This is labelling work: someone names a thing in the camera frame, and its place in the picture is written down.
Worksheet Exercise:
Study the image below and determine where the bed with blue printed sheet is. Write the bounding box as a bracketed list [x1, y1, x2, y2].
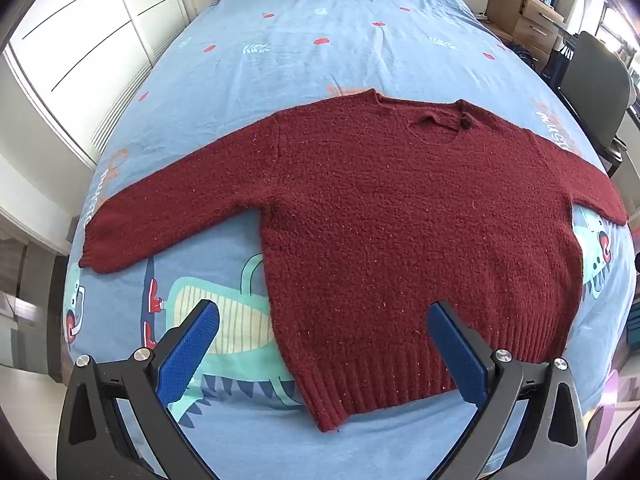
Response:
[62, 0, 638, 480]

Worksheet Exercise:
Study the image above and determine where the dark red knitted sweater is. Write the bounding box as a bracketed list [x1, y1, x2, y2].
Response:
[79, 87, 630, 433]

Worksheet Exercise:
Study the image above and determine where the wooden drawer cabinet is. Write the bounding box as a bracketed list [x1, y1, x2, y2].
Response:
[486, 0, 567, 72]

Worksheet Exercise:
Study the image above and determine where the dark cloth with white print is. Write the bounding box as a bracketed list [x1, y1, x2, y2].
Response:
[541, 46, 577, 87]

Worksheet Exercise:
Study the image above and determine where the white wardrobe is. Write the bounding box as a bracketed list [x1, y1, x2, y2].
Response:
[4, 0, 202, 163]

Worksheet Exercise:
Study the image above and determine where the grey office chair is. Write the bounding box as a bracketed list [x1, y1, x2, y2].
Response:
[554, 30, 635, 177]

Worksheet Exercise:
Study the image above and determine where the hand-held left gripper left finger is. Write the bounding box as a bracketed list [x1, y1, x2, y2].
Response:
[56, 299, 222, 480]

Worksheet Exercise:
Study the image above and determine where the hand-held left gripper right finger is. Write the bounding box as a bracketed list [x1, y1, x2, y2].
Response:
[427, 301, 587, 480]

